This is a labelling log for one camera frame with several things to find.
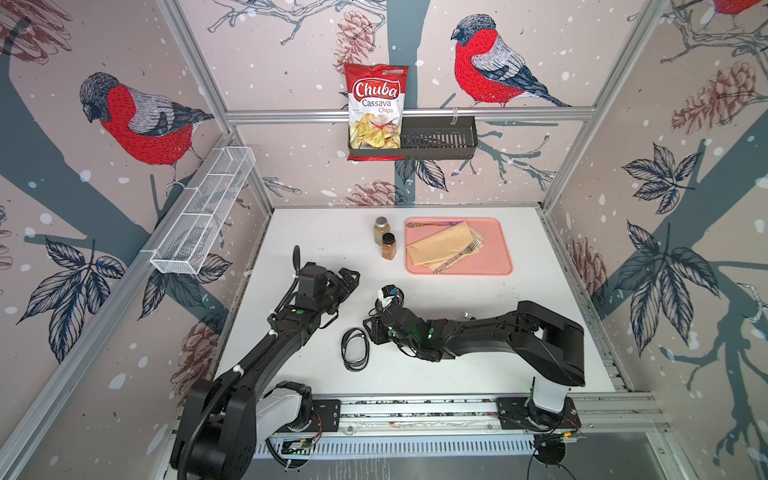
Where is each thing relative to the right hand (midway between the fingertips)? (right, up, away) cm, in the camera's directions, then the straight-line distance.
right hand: (366, 323), depth 83 cm
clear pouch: (-3, -8, +2) cm, 9 cm away
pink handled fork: (+36, +20, +24) cm, 47 cm away
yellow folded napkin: (+30, +21, +28) cm, 46 cm away
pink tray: (+43, +17, +24) cm, 52 cm away
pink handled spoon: (+17, +29, +31) cm, 46 cm away
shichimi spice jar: (+3, +27, +20) cm, 34 cm away
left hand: (-3, +13, +2) cm, 14 cm away
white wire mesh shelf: (-44, +29, -7) cm, 53 cm away
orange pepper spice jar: (+6, +21, +17) cm, 28 cm away
